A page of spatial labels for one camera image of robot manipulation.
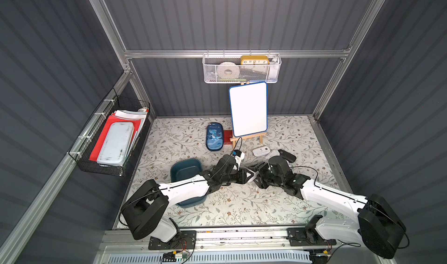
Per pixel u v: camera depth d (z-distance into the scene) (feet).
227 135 3.55
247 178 2.46
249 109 2.99
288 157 3.23
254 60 2.85
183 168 3.09
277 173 2.15
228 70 2.78
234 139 3.32
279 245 2.43
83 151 2.03
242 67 2.92
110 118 2.51
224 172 2.13
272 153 3.25
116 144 2.19
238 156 2.47
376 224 1.35
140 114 2.59
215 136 3.45
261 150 3.30
